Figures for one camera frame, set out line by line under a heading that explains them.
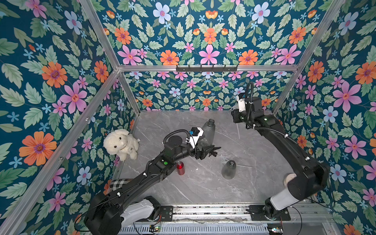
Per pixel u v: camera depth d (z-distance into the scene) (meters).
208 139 0.68
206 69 0.94
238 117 0.70
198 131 0.60
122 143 0.82
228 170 0.89
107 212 0.39
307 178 0.41
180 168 0.80
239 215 0.74
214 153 0.95
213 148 0.97
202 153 0.63
